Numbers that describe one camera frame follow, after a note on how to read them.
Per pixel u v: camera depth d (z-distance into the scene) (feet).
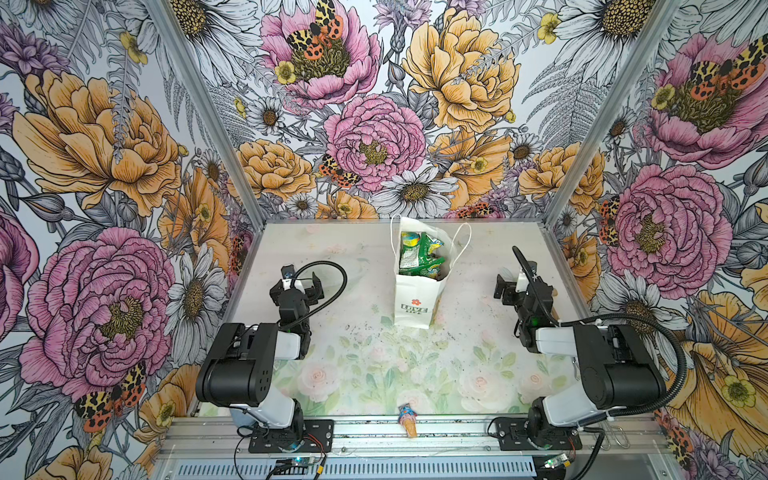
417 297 2.61
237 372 1.48
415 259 2.73
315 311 2.30
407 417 2.45
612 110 2.93
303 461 2.33
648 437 2.48
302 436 2.39
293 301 2.43
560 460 2.35
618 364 1.52
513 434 2.43
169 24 2.39
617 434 2.45
